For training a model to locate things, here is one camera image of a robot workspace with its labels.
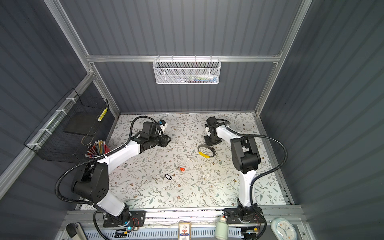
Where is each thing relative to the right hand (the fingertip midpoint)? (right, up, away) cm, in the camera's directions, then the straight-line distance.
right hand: (211, 143), depth 101 cm
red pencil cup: (-68, -2, -16) cm, 70 cm away
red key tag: (-19, -14, -11) cm, 26 cm away
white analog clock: (+30, -36, -33) cm, 57 cm away
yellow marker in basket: (-63, +15, -22) cm, 68 cm away
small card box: (-16, -38, -32) cm, 52 cm away
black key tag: (-27, -18, -14) cm, 36 cm away
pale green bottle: (0, -34, -36) cm, 50 cm away
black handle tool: (-68, -35, -33) cm, 84 cm away
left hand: (-28, +5, -10) cm, 30 cm away
